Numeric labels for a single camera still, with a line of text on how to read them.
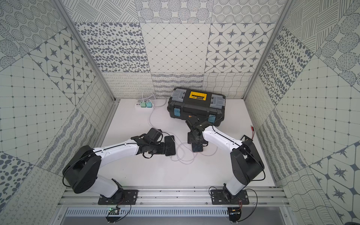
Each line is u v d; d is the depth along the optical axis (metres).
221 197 0.73
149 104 1.10
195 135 0.63
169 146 0.93
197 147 0.86
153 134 0.70
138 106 1.14
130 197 0.74
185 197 0.76
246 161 0.45
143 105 1.10
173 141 0.95
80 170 0.43
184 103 0.95
